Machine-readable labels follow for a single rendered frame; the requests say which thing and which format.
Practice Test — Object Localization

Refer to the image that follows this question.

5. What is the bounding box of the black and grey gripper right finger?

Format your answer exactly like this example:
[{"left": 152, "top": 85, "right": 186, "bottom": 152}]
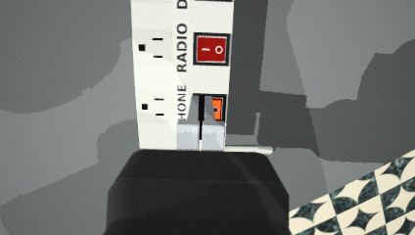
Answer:
[{"left": 201, "top": 96, "right": 226, "bottom": 152}]

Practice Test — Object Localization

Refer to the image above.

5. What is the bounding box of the white power strip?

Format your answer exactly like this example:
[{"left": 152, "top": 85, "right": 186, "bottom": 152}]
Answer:
[{"left": 131, "top": 0, "right": 234, "bottom": 150}]

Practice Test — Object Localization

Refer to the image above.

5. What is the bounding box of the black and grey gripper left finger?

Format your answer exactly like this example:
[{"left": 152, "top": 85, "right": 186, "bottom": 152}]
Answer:
[{"left": 176, "top": 95, "right": 202, "bottom": 151}]

